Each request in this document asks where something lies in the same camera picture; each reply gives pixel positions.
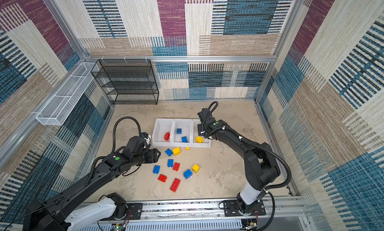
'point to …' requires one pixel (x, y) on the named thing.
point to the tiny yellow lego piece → (187, 148)
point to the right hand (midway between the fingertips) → (204, 130)
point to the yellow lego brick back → (176, 151)
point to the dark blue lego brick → (179, 131)
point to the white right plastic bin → (206, 142)
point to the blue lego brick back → (169, 152)
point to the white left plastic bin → (161, 126)
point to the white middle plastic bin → (186, 125)
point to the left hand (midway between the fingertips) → (156, 151)
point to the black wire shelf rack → (127, 81)
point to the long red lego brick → (175, 185)
